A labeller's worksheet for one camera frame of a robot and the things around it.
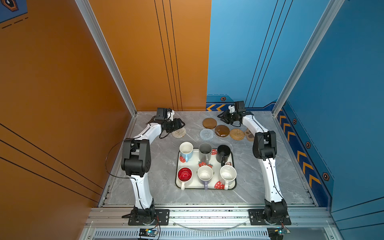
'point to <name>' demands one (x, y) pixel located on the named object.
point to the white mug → (228, 174)
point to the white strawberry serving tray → (195, 174)
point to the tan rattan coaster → (237, 134)
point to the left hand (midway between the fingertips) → (181, 123)
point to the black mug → (223, 153)
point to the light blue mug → (186, 148)
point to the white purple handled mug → (205, 173)
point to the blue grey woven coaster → (206, 134)
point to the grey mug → (205, 150)
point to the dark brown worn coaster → (222, 130)
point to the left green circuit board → (148, 232)
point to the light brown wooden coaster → (209, 123)
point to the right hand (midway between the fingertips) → (218, 116)
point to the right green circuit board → (277, 233)
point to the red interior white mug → (184, 175)
